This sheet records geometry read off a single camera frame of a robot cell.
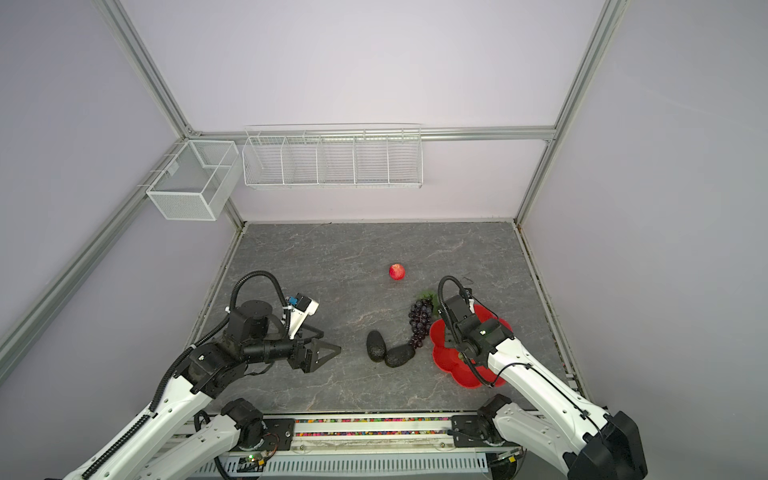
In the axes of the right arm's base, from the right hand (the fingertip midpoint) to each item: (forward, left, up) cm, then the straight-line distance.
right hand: (462, 330), depth 81 cm
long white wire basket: (+54, +39, +21) cm, 70 cm away
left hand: (-8, +34, +10) cm, 36 cm away
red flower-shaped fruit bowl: (-5, +3, -9) cm, 11 cm away
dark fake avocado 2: (-5, +18, -6) cm, 19 cm away
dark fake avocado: (-2, +24, -6) cm, 25 cm away
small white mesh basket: (+46, +84, +16) cm, 97 cm away
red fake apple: (+25, +18, -6) cm, 31 cm away
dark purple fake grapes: (+8, +11, -7) cm, 15 cm away
